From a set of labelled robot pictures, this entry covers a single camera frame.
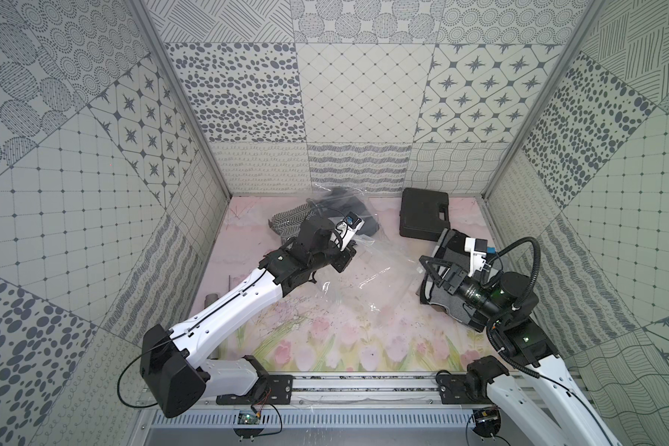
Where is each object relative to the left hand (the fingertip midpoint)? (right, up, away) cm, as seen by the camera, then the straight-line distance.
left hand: (361, 243), depth 72 cm
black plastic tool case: (+29, +8, +42) cm, 51 cm away
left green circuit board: (-30, -46, 0) cm, 55 cm away
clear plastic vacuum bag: (+8, -16, +19) cm, 26 cm away
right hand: (+15, -5, -5) cm, 16 cm away
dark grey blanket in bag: (-6, +14, +42) cm, 45 cm away
